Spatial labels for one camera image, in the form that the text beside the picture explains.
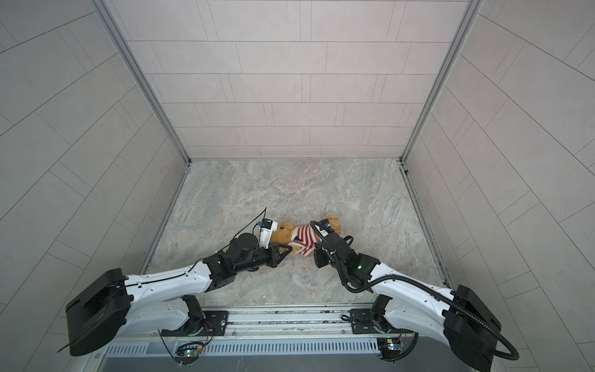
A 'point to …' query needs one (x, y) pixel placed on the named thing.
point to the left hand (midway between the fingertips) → (297, 250)
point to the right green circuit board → (389, 348)
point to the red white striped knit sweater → (304, 235)
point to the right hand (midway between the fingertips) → (313, 248)
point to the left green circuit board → (188, 353)
